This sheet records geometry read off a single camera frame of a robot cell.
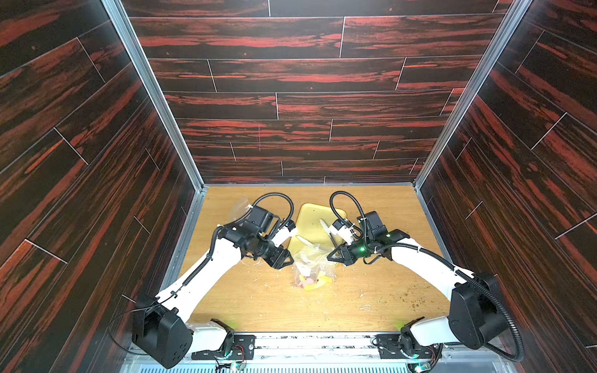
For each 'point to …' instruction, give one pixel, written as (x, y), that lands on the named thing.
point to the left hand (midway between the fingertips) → (288, 257)
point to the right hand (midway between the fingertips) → (332, 255)
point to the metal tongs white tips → (312, 244)
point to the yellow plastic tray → (308, 228)
